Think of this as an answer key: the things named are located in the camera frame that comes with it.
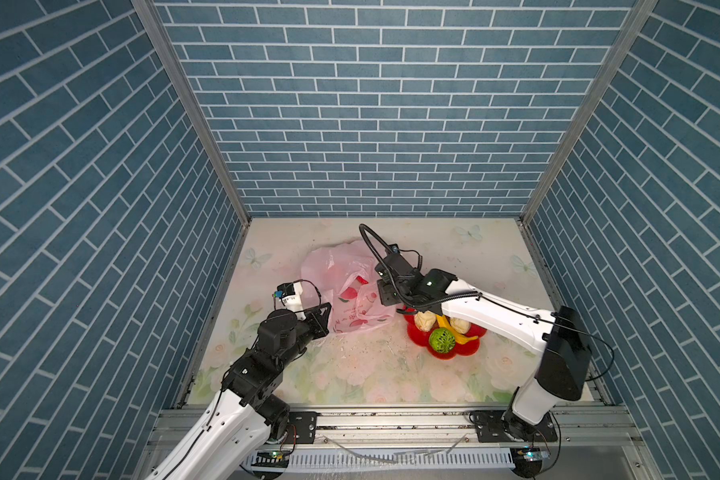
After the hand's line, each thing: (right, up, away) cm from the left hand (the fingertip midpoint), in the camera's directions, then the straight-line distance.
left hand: (335, 306), depth 74 cm
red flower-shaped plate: (+24, -12, +13) cm, 30 cm away
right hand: (+13, +5, +9) cm, 16 cm away
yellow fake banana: (+35, -12, +12) cm, 39 cm away
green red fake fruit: (+29, -11, +9) cm, 32 cm away
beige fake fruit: (+25, -7, +13) cm, 29 cm away
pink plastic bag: (+1, +6, +15) cm, 16 cm away
